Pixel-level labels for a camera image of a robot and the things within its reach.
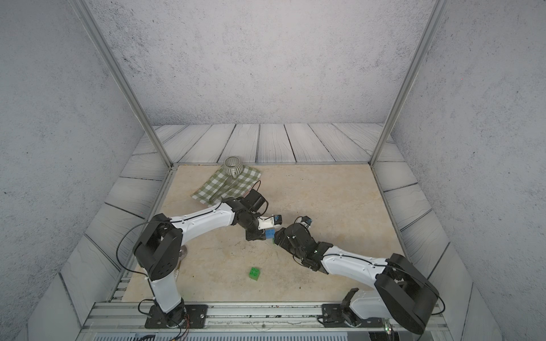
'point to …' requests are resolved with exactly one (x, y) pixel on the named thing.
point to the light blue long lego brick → (270, 234)
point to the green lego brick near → (254, 273)
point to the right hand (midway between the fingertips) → (280, 239)
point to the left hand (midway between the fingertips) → (266, 233)
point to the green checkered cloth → (222, 185)
